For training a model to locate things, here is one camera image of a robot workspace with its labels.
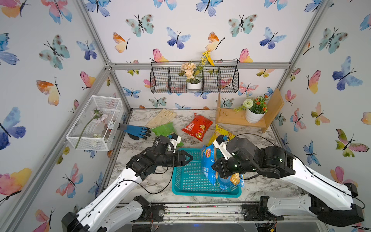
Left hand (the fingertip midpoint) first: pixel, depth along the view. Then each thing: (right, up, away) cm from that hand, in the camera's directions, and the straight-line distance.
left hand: (190, 157), depth 69 cm
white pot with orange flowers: (+43, +26, +27) cm, 57 cm away
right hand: (+9, -1, -10) cm, 14 cm away
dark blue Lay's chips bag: (+8, +2, -7) cm, 10 cm away
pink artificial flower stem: (-47, +19, +5) cm, 51 cm away
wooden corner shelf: (+34, +21, +39) cm, 56 cm away
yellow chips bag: (+20, +11, +30) cm, 38 cm away
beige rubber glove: (-21, +21, +46) cm, 55 cm away
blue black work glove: (-40, +9, +36) cm, 55 cm away
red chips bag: (+6, +13, +32) cm, 35 cm away
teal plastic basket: (0, -17, +16) cm, 23 cm away
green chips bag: (-18, +12, +32) cm, 38 cm away
